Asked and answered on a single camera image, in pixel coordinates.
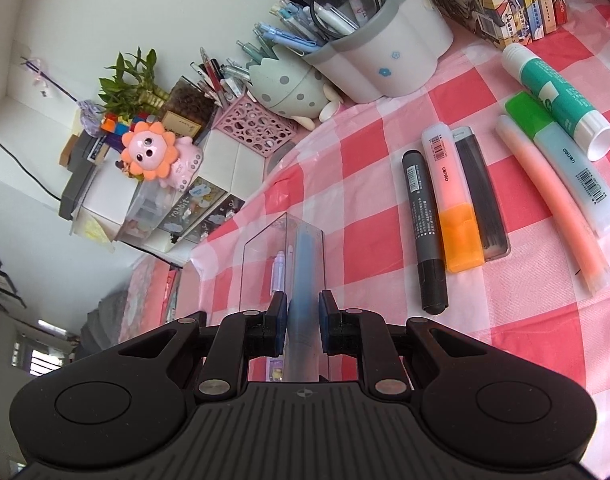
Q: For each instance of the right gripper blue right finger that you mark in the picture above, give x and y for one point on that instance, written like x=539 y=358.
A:
x=364 y=336

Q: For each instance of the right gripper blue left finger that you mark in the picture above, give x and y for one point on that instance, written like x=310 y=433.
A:
x=228 y=349

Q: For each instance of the blue highlighter pen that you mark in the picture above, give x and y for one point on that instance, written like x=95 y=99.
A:
x=301 y=355

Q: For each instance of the purple slim gel pen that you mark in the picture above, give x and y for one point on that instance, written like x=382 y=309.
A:
x=277 y=275

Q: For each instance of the clear plastic organizer box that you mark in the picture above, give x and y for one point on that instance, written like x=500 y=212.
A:
x=287 y=256

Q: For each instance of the black permanent marker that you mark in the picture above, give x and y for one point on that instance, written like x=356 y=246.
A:
x=427 y=234

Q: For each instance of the orange cap highlighter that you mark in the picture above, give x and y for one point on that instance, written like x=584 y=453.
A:
x=460 y=231

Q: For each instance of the peach pink highlighter pen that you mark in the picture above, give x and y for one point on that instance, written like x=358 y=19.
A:
x=573 y=227

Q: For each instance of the green cap highlighter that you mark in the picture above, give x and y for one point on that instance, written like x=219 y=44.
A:
x=584 y=182

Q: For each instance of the green white glue stick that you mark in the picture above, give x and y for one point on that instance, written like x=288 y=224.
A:
x=583 y=122

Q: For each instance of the black pencil lead case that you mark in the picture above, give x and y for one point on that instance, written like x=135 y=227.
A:
x=494 y=237

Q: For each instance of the red white checkered cloth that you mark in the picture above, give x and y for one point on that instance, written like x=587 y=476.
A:
x=346 y=179

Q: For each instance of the white mini drawer unit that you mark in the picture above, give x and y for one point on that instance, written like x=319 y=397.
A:
x=117 y=208

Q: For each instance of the pink lion toy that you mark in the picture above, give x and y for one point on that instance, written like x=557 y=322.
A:
x=157 y=154

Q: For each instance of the pink perforated pen cup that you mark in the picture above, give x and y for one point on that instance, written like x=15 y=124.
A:
x=251 y=124

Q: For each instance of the black box on top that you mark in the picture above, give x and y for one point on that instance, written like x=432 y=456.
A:
x=82 y=156

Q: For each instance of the colourful rubik cube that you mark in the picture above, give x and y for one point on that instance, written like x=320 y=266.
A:
x=114 y=127

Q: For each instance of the green eggshell pen holder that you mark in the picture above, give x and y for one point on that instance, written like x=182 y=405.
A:
x=291 y=88

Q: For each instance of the green bamboo plant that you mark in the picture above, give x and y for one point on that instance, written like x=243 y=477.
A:
x=132 y=88

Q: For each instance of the grey white flower pen holder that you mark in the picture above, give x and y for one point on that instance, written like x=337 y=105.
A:
x=394 y=54

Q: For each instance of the black magnifying glass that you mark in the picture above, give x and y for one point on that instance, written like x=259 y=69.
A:
x=327 y=20

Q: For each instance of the blue spine comic book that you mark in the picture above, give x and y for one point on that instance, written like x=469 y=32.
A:
x=517 y=0

